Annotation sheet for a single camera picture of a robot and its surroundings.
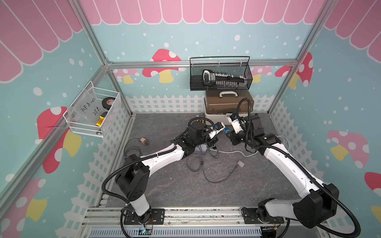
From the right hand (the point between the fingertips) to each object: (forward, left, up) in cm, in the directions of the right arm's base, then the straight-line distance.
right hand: (228, 132), depth 80 cm
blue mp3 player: (+1, +1, +2) cm, 2 cm away
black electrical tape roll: (+14, +66, +12) cm, 68 cm away
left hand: (0, +5, 0) cm, 5 cm away
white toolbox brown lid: (+26, +2, -1) cm, 26 cm away
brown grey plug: (+8, +53, -18) cm, 56 cm away
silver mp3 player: (-8, -10, -22) cm, 25 cm away
